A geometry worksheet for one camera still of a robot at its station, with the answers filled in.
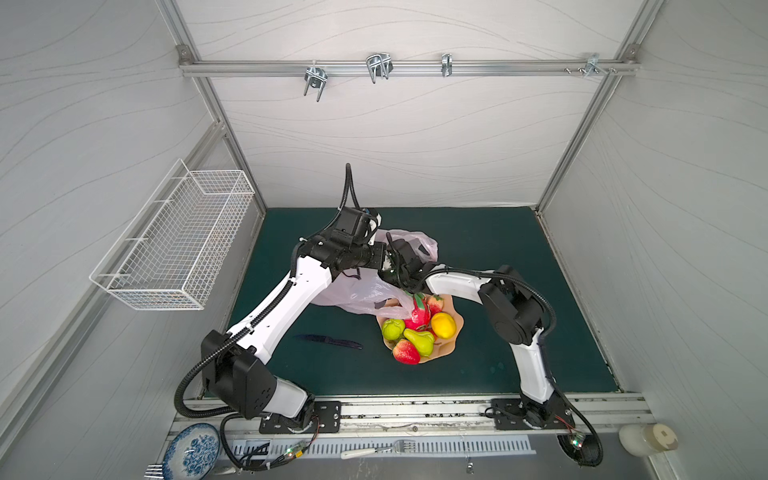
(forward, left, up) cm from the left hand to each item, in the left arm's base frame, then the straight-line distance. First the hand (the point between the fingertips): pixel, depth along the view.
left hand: (387, 249), depth 79 cm
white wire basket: (-8, +50, +8) cm, 51 cm away
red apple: (-22, -5, -14) cm, 27 cm away
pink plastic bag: (-11, +6, -3) cm, 12 cm away
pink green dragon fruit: (-11, -10, -15) cm, 21 cm away
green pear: (-18, -10, -16) cm, 27 cm away
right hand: (-2, +9, -13) cm, 16 cm away
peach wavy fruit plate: (-19, -16, -20) cm, 32 cm away
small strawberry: (-7, -14, -18) cm, 24 cm away
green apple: (-16, -2, -15) cm, 22 cm away
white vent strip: (-42, +12, -24) cm, 50 cm away
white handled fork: (-41, -5, -27) cm, 49 cm away
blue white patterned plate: (-44, +44, -21) cm, 66 cm away
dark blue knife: (-16, +17, -25) cm, 34 cm away
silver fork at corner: (-47, +52, -23) cm, 74 cm away
